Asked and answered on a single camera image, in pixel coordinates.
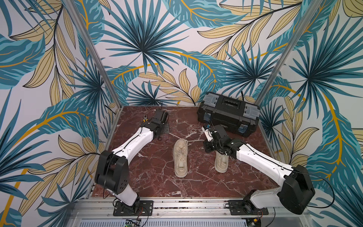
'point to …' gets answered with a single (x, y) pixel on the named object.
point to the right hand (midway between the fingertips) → (204, 141)
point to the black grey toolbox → (235, 116)
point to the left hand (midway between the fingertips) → (164, 128)
